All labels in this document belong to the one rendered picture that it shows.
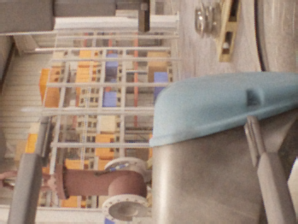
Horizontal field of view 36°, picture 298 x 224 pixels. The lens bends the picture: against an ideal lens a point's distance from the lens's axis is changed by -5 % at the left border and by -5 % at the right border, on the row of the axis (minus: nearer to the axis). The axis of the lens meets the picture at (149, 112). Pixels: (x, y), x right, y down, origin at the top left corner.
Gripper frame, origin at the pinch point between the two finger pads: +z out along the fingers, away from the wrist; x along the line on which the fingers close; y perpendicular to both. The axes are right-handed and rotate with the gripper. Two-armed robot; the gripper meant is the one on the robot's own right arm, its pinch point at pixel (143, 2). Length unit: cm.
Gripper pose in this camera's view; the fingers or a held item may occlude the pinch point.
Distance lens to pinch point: 15.5
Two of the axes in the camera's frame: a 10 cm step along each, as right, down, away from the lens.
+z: 10.0, 0.0, 0.2
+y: -0.2, 7.6, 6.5
